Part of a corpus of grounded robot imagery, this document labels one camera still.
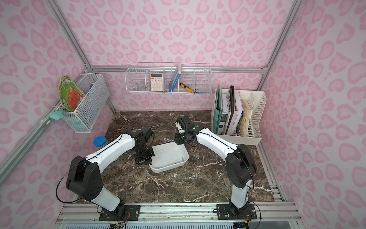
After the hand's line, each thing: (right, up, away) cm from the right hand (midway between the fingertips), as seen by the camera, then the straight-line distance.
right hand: (176, 140), depth 87 cm
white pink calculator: (-14, +38, +8) cm, 41 cm away
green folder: (+24, +17, -8) cm, 31 cm away
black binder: (+34, +26, -1) cm, 43 cm away
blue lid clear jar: (-40, 0, -9) cm, 41 cm away
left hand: (-13, -11, -4) cm, 18 cm away
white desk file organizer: (+56, +26, +14) cm, 64 cm away
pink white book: (+34, +15, -7) cm, 38 cm away
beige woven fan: (+46, +20, +8) cm, 51 cm away
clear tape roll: (-24, +35, +9) cm, 43 cm away
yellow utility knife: (+6, +35, +11) cm, 37 cm away
